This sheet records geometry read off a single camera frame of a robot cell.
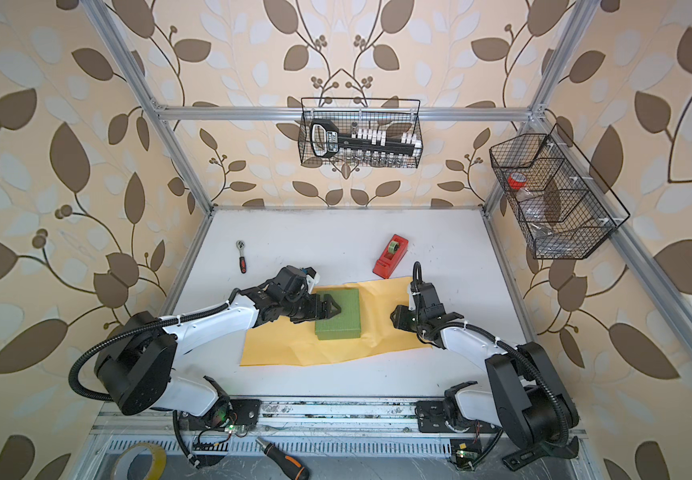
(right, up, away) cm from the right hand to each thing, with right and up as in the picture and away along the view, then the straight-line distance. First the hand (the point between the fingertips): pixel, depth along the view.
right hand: (398, 319), depth 90 cm
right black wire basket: (+40, +34, -14) cm, 55 cm away
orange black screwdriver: (-28, -26, -23) cm, 45 cm away
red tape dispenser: (+1, +21, +11) cm, 23 cm away
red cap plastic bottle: (+37, +32, -11) cm, 50 cm away
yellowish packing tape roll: (-66, -26, -23) cm, 74 cm away
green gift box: (-16, +1, -7) cm, 17 cm away
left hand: (-19, +4, -6) cm, 21 cm away
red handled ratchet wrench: (-53, +16, +15) cm, 58 cm away
